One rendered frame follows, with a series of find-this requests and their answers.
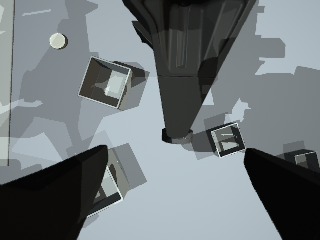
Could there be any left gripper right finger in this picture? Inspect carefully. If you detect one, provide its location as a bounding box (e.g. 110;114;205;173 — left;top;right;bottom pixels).
244;148;320;240

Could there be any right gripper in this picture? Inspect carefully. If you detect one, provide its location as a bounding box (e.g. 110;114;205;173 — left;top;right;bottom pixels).
122;0;256;138

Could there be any white flat bar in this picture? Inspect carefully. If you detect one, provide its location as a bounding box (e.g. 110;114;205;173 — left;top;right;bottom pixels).
0;0;15;166

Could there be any dark grey disc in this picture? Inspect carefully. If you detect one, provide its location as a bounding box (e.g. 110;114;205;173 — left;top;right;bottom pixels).
162;128;193;139
162;136;193;144

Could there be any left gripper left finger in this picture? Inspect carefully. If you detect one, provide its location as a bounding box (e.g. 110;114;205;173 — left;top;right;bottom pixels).
0;145;108;240

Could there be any small white round disc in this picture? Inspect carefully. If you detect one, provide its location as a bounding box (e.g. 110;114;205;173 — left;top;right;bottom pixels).
50;33;66;50

